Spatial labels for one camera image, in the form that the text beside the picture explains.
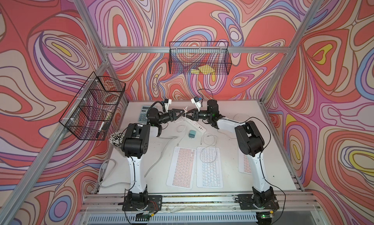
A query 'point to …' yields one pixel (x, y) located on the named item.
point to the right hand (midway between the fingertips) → (184, 117)
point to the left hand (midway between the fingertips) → (184, 114)
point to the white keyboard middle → (209, 167)
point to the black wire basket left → (91, 115)
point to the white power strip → (196, 125)
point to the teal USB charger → (192, 134)
